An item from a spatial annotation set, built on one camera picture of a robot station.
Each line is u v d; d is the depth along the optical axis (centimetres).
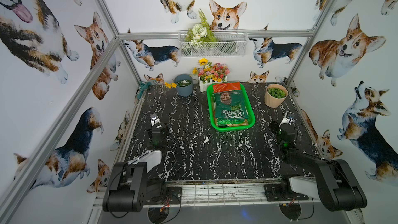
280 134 70
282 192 68
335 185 42
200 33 78
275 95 100
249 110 95
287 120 76
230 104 99
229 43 93
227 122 91
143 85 121
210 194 75
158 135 68
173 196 76
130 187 42
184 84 113
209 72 107
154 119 76
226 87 110
